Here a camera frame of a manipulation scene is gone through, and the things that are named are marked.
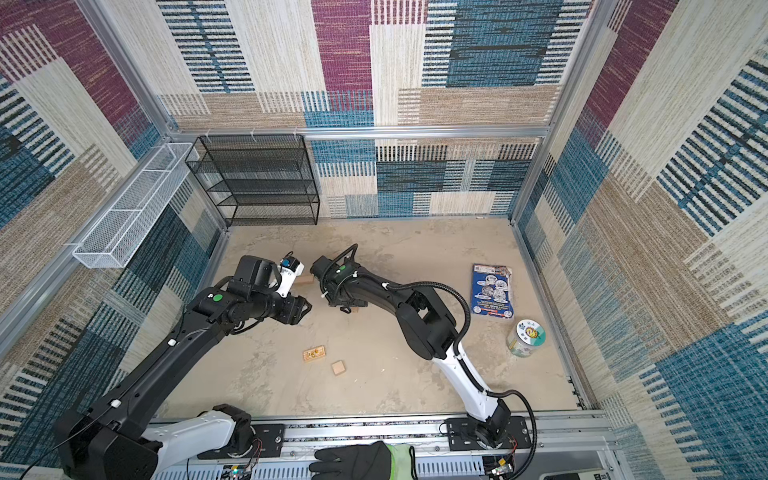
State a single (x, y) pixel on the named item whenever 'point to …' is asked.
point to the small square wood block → (338, 367)
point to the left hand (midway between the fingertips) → (300, 298)
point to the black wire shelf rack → (257, 179)
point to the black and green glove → (367, 461)
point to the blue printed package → (491, 291)
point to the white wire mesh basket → (114, 238)
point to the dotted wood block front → (313, 353)
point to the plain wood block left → (304, 279)
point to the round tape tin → (527, 336)
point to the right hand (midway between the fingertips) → (350, 301)
